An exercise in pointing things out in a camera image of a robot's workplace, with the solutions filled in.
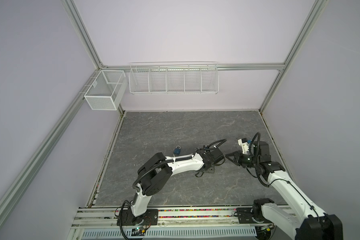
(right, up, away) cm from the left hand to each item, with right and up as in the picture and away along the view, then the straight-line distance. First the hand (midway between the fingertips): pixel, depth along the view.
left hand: (207, 170), depth 87 cm
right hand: (+10, +9, -6) cm, 15 cm away
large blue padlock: (-18, +9, +12) cm, 24 cm away
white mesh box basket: (-67, +50, +16) cm, 85 cm away
